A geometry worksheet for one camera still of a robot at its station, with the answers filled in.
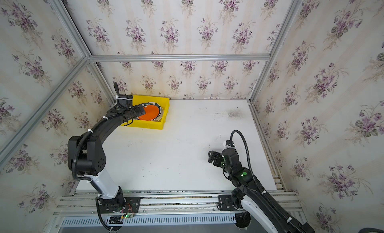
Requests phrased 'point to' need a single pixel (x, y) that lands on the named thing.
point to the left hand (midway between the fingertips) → (136, 109)
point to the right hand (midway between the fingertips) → (213, 155)
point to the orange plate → (152, 112)
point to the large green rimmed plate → (161, 113)
